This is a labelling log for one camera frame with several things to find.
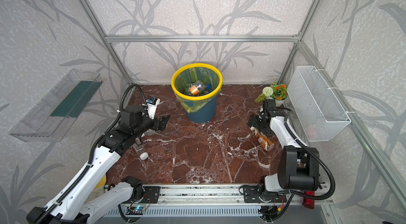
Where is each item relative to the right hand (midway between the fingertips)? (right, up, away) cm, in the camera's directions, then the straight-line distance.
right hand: (255, 124), depth 90 cm
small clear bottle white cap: (-63, -13, -7) cm, 65 cm away
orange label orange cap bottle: (-35, +20, -1) cm, 40 cm away
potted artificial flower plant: (+16, +19, +7) cm, 26 cm away
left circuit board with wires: (-59, -35, -19) cm, 71 cm away
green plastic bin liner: (-40, +28, +2) cm, 49 cm away
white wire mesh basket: (+18, +9, -26) cm, 33 cm away
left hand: (-49, +8, -15) cm, 52 cm away
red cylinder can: (+18, -31, -21) cm, 42 cm away
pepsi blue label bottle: (-31, +21, 0) cm, 38 cm away
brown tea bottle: (+4, -8, -3) cm, 10 cm away
